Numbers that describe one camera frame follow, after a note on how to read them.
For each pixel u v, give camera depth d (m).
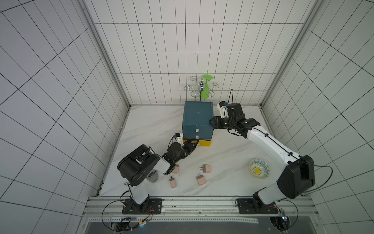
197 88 0.94
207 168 0.85
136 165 0.48
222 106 0.73
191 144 0.79
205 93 1.00
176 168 0.73
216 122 0.73
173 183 0.78
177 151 0.70
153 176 0.71
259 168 0.85
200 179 0.81
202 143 0.92
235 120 0.62
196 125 0.81
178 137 0.83
